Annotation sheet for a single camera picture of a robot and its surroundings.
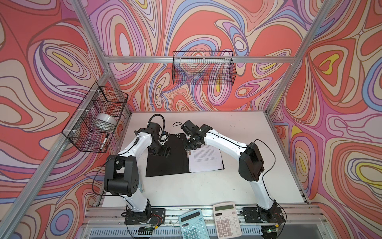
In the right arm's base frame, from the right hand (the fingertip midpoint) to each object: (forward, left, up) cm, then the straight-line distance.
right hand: (187, 150), depth 89 cm
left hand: (-1, +13, -1) cm, 13 cm away
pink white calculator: (-36, -18, -6) cm, 41 cm away
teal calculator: (-38, -2, -6) cm, 38 cm away
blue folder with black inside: (-3, +7, -9) cm, 12 cm away
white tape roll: (+6, +40, +24) cm, 47 cm away
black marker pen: (-4, +41, +18) cm, 45 cm away
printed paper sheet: (-2, -12, -8) cm, 14 cm away
